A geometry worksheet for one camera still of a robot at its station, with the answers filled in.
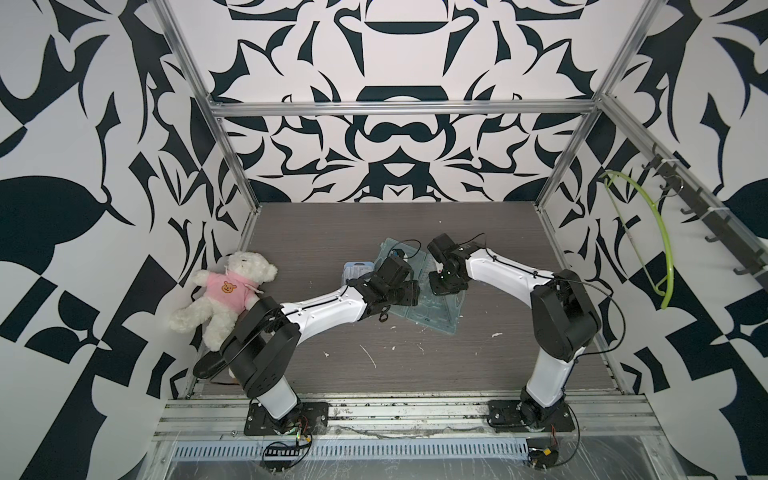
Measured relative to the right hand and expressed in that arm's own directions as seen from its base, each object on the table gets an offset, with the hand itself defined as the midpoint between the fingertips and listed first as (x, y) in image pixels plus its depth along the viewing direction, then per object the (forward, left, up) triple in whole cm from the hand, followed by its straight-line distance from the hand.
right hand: (439, 283), depth 93 cm
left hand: (-3, +9, +6) cm, 11 cm away
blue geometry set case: (+7, +26, -2) cm, 27 cm away
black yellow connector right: (-42, -20, -6) cm, 47 cm away
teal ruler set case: (-8, 0, -4) cm, 9 cm away
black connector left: (-41, +42, -7) cm, 59 cm away
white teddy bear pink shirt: (-5, +61, +5) cm, 62 cm away
